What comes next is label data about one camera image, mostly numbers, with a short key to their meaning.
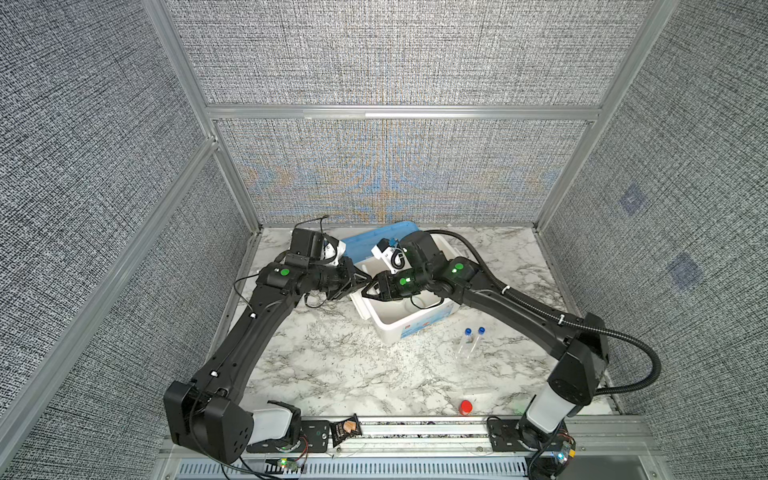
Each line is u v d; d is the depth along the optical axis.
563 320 0.45
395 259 0.67
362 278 0.72
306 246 0.57
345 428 0.73
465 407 0.77
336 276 0.64
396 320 0.76
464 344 0.80
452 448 0.73
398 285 0.65
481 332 0.76
